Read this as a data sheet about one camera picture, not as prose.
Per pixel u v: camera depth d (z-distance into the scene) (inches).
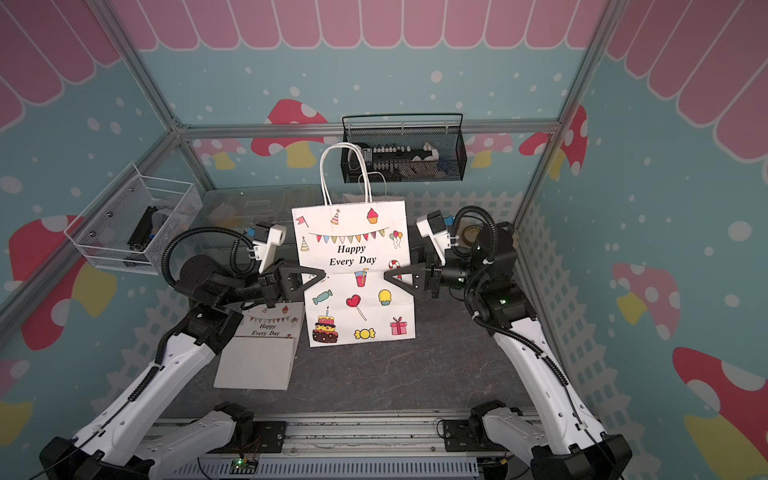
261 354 33.6
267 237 20.2
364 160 19.7
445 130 35.2
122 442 15.6
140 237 27.3
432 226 19.9
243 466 28.6
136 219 30.3
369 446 29.1
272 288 19.9
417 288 20.2
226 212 38.5
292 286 21.2
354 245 21.1
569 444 14.6
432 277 19.9
